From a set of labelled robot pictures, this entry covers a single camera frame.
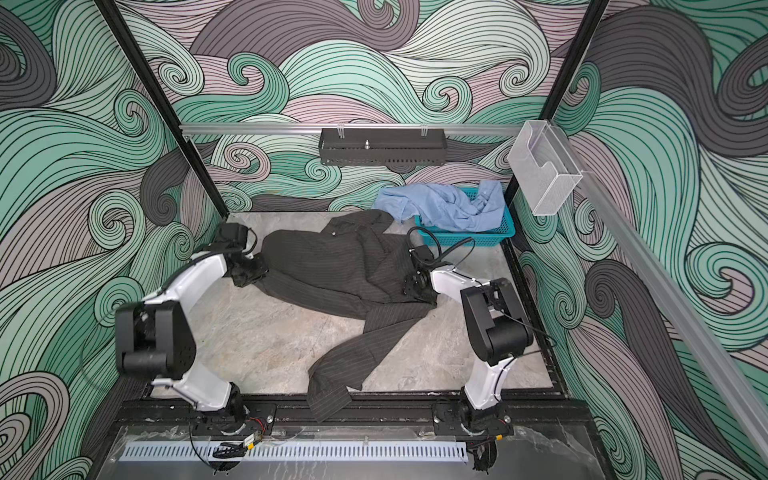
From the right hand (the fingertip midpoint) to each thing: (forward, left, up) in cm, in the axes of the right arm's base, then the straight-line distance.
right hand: (414, 292), depth 97 cm
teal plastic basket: (+14, -6, +12) cm, 20 cm away
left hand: (+1, +47, +11) cm, 48 cm away
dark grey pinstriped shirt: (+9, +22, +3) cm, 24 cm away
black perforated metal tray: (+35, +10, +32) cm, 49 cm away
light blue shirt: (+32, -26, +7) cm, 42 cm away
